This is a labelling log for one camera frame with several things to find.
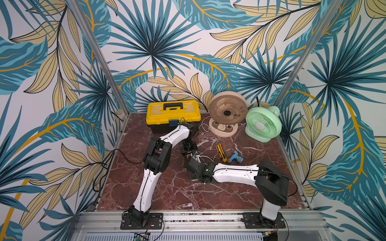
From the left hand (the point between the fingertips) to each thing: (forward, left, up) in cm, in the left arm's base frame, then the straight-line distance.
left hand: (191, 158), depth 95 cm
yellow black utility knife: (+4, -19, 0) cm, 20 cm away
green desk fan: (+12, -41, +21) cm, 47 cm away
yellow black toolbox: (+21, +19, +15) cm, 32 cm away
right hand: (-9, 0, +3) cm, 10 cm away
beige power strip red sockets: (-8, -2, +17) cm, 19 cm away
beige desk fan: (+20, -20, +23) cm, 37 cm away
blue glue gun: (+1, -28, +1) cm, 28 cm away
